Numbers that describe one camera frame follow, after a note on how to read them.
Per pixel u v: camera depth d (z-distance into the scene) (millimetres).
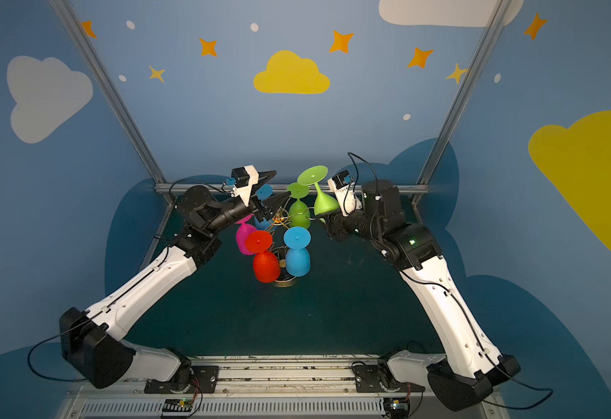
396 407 733
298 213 896
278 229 772
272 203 574
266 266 764
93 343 387
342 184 529
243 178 510
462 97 864
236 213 574
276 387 734
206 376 753
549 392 379
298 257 756
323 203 613
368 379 746
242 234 817
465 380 373
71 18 694
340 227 564
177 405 731
